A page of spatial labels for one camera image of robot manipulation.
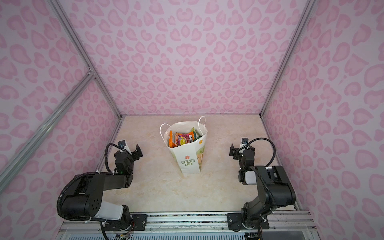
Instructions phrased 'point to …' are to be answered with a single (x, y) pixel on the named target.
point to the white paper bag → (189, 156)
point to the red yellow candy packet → (182, 139)
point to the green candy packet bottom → (195, 137)
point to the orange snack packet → (171, 144)
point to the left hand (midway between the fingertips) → (130, 144)
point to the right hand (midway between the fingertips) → (241, 143)
